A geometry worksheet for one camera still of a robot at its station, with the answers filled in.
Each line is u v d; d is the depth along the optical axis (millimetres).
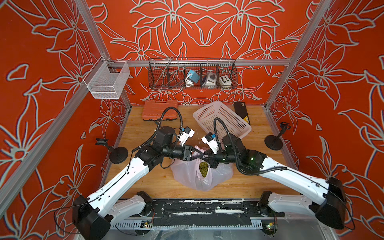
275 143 956
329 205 378
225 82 944
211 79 904
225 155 595
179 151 596
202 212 727
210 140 613
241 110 1151
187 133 632
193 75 840
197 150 627
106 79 924
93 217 368
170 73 996
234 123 1036
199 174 701
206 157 683
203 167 703
